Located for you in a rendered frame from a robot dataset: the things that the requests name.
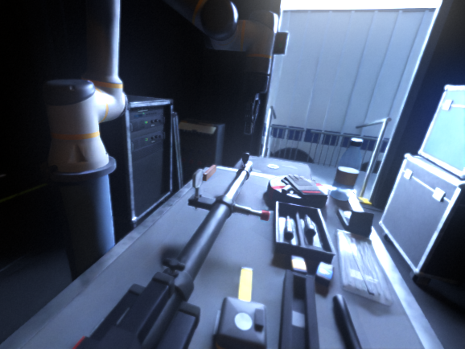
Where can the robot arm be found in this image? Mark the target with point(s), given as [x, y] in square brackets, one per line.
[105, 47]

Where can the red tipped safety pin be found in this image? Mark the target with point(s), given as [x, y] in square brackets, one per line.
[254, 211]

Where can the black flight case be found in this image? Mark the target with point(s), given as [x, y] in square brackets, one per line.
[417, 214]

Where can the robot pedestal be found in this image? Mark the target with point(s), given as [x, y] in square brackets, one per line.
[85, 218]

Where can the white roller door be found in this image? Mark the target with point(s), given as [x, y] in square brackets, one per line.
[352, 69]

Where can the grey clamp wing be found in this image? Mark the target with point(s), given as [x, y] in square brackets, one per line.
[198, 180]

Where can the black microphone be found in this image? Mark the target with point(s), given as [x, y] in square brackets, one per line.
[288, 227]
[310, 227]

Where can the black speaker cabinet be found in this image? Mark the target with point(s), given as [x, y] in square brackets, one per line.
[201, 145]

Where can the grey stand mast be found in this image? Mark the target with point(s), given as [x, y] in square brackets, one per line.
[238, 181]

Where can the black long case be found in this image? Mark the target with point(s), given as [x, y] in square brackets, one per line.
[299, 312]

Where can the blue round cap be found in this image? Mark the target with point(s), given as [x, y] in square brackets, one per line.
[339, 195]

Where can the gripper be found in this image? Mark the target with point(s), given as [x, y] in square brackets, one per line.
[262, 89]

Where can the black open box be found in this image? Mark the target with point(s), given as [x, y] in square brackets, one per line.
[358, 219]

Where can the green lidded flight case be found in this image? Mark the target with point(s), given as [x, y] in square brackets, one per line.
[445, 134]

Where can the black marker pen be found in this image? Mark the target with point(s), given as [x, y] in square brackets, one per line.
[345, 323]

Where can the brown cylinder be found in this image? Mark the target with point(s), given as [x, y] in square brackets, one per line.
[346, 176]

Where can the black equipment rack case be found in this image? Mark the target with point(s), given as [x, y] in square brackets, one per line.
[149, 156]

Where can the yellow footed grey pole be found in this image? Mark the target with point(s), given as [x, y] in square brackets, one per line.
[374, 159]

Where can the white disc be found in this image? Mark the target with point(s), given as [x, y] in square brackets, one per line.
[272, 166]

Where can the orange blue small box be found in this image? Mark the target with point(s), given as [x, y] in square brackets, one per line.
[298, 263]

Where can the black red round case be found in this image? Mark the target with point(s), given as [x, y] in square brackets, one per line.
[279, 198]

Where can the black red glove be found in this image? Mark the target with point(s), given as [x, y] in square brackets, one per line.
[303, 184]

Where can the brown small block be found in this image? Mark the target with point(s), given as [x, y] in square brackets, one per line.
[209, 172]

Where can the black mat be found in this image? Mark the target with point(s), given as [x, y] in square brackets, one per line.
[290, 167]

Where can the grey folded stand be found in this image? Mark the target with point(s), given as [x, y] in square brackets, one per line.
[176, 149]

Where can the black speaker stand body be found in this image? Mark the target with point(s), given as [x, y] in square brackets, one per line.
[203, 232]

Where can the black wall box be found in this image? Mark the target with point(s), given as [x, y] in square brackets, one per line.
[281, 43]

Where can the black yellow tape measure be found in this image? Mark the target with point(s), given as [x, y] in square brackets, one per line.
[242, 319]

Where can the grey blue bottle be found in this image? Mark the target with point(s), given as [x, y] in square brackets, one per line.
[353, 154]

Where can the black thumb screw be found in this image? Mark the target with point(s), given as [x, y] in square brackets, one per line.
[246, 157]

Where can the grey metal railing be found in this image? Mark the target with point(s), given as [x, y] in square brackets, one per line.
[323, 145]

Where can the black microphone tray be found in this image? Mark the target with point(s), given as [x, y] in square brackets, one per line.
[303, 247]

